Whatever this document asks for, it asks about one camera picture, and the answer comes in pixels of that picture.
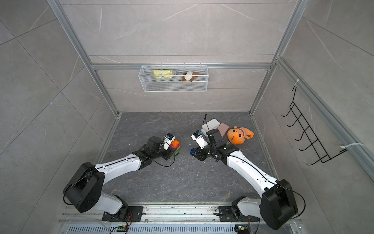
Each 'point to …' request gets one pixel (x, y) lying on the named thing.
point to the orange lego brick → (175, 143)
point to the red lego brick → (177, 146)
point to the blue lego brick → (193, 149)
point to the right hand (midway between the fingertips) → (195, 151)
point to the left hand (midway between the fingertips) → (174, 145)
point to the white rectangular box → (212, 124)
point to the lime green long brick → (177, 151)
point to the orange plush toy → (237, 135)
